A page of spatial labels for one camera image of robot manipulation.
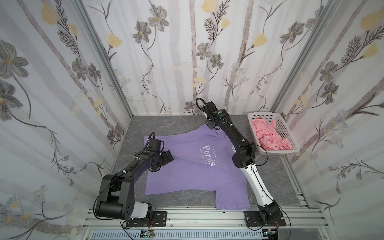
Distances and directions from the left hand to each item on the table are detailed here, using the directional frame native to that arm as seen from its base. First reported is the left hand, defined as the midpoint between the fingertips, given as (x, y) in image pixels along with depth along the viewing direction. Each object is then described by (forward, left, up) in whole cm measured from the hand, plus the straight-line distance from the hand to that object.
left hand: (169, 159), depth 90 cm
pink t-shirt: (+12, -65, +4) cm, 67 cm away
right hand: (+27, -33, +10) cm, 44 cm away
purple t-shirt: (0, -21, -4) cm, 21 cm away
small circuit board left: (-37, +8, -4) cm, 38 cm away
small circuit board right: (-39, -53, -6) cm, 66 cm away
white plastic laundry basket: (+22, -80, +1) cm, 83 cm away
